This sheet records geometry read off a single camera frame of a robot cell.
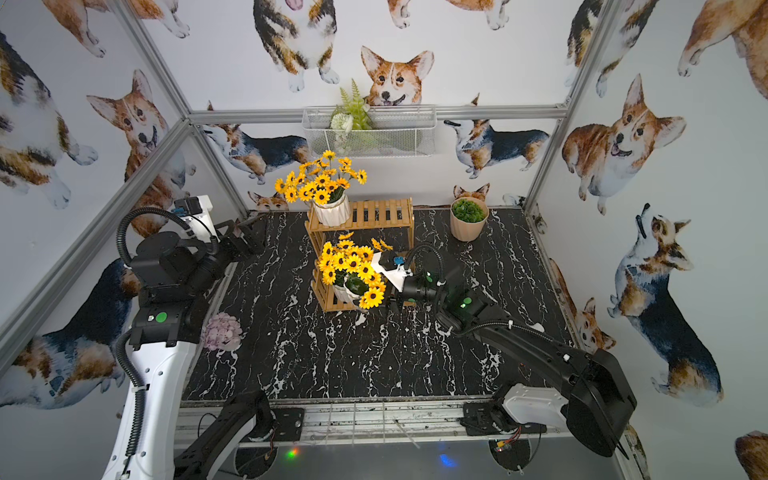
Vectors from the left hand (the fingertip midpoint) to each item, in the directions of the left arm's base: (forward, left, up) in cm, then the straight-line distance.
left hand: (253, 214), depth 63 cm
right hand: (-10, -22, -12) cm, 27 cm away
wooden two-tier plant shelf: (+11, -28, -15) cm, 33 cm away
